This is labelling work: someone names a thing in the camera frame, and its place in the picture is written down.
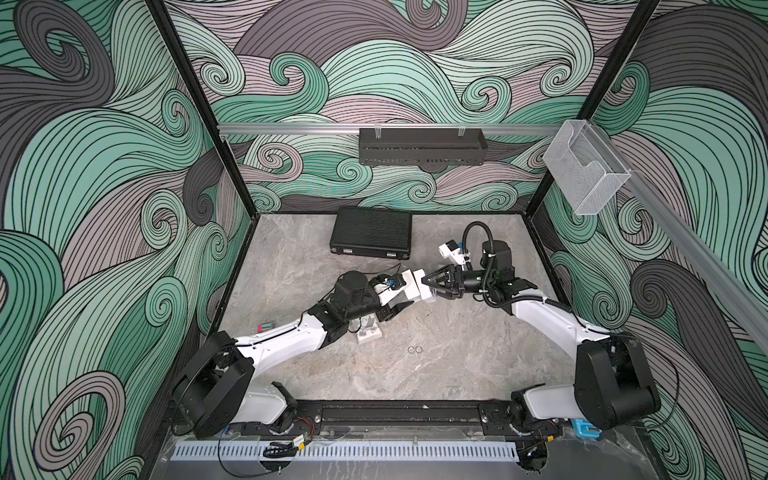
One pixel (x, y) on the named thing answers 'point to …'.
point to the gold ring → (418, 347)
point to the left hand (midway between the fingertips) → (404, 284)
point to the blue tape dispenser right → (585, 429)
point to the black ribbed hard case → (372, 232)
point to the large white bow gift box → (415, 289)
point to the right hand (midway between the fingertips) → (422, 289)
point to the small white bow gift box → (369, 328)
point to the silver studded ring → (409, 350)
